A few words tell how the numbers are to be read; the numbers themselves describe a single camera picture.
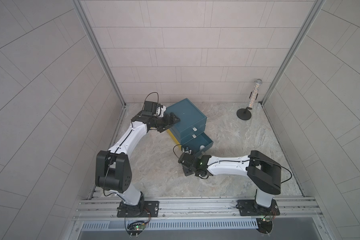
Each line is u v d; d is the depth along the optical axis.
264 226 0.69
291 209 0.72
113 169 0.43
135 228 0.65
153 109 0.68
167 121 0.74
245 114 1.09
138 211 0.64
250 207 0.71
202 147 0.90
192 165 0.63
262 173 0.44
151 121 0.61
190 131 0.78
